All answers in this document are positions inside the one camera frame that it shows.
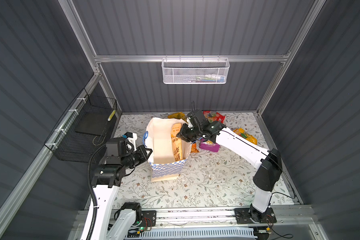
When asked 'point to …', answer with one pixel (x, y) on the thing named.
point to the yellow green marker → (111, 115)
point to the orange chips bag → (194, 149)
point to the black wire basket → (84, 129)
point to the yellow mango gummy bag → (242, 133)
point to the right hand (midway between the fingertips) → (176, 136)
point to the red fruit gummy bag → (212, 116)
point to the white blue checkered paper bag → (169, 152)
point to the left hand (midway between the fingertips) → (152, 150)
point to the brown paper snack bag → (176, 141)
